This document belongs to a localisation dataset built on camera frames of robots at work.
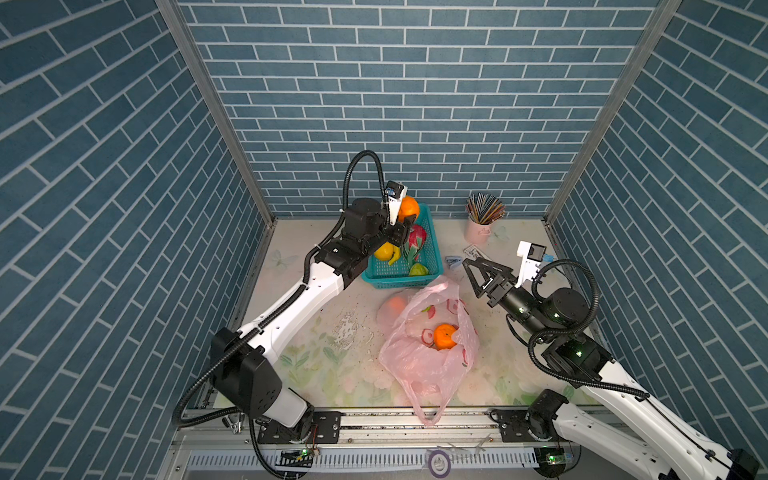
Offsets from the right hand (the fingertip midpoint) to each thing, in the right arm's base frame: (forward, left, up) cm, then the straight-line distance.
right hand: (467, 260), depth 61 cm
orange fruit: (-2, +2, -34) cm, 34 cm away
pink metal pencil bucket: (+37, -11, -31) cm, 50 cm away
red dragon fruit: (+31, +11, -31) cm, 45 cm away
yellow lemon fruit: (+27, +22, -32) cm, 48 cm away
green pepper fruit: (+19, +10, -32) cm, 38 cm away
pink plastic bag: (-4, +11, -19) cm, 23 cm away
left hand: (+17, +14, -3) cm, 22 cm away
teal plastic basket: (+16, +21, -31) cm, 41 cm away
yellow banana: (+27, +18, -34) cm, 47 cm away
